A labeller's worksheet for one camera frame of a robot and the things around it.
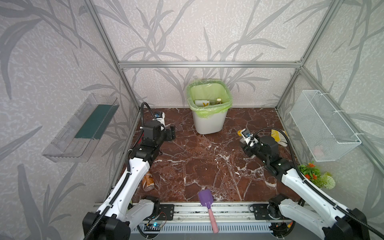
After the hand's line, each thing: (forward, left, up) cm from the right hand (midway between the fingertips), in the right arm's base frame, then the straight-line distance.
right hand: (245, 132), depth 81 cm
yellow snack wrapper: (+9, -29, -20) cm, 37 cm away
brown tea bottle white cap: (+28, +13, -3) cm, 31 cm away
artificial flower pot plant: (-24, -33, -5) cm, 41 cm away
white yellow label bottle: (+26, +24, -2) cm, 35 cm away
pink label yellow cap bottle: (-6, +6, +9) cm, 12 cm away
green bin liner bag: (+33, +18, +3) cm, 38 cm away
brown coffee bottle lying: (-22, +53, -15) cm, 59 cm away
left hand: (+3, +41, +7) cm, 41 cm away
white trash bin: (+15, +19, -13) cm, 27 cm away
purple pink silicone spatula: (-29, +22, -18) cm, 41 cm away
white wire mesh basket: (-12, -29, +15) cm, 35 cm away
